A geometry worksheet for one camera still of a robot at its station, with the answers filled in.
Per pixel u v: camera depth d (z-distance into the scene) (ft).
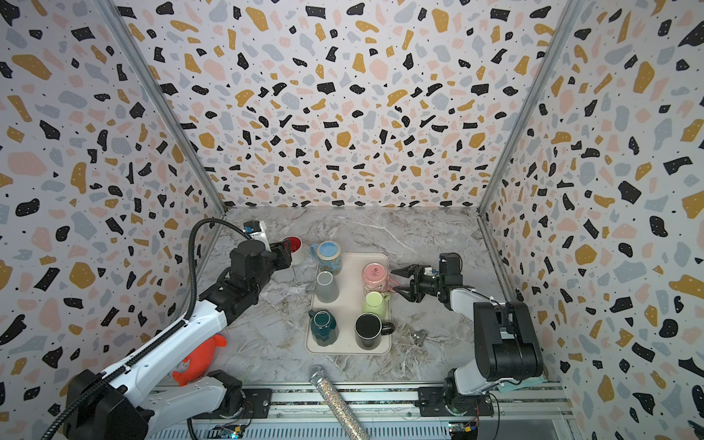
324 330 2.51
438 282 2.55
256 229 2.18
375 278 2.84
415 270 2.64
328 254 3.04
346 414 2.29
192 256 1.72
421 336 2.80
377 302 2.76
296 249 3.23
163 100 2.82
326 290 2.92
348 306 3.04
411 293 2.68
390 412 2.41
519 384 2.50
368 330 2.55
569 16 2.35
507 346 1.51
